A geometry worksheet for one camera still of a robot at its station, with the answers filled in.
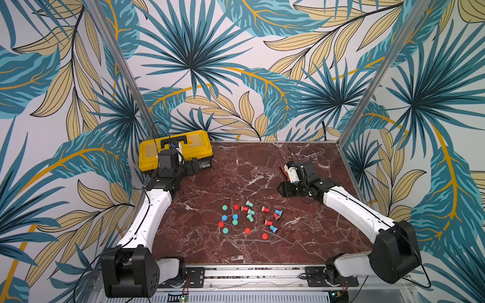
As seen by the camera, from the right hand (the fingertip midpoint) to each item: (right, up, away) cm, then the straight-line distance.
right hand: (283, 187), depth 86 cm
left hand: (-43, +11, -4) cm, 44 cm away
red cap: (-29, -18, +2) cm, 34 cm away
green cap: (-27, -11, +7) cm, 30 cm away
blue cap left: (-27, -15, +4) cm, 32 cm away
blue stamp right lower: (-5, -19, -1) cm, 19 cm away
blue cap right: (-22, -15, +4) cm, 27 cm away
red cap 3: (-9, -22, -2) cm, 23 cm away
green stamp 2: (-15, -14, +2) cm, 21 cm away
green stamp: (-15, -12, +4) cm, 20 cm away
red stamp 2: (-8, -11, +5) cm, 15 cm away
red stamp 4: (-7, -16, 0) cm, 18 cm away
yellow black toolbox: (-42, +20, +10) cm, 48 cm away
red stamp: (-18, -11, +5) cm, 22 cm away
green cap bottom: (-26, -20, 0) cm, 33 cm away
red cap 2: (-16, -20, 0) cm, 26 cm away
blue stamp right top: (-2, -13, +4) cm, 13 cm away
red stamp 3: (-3, -14, +3) cm, 15 cm away
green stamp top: (-16, -9, +7) cm, 19 cm away
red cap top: (-22, -11, +7) cm, 25 cm away
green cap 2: (-22, -17, +3) cm, 28 cm away
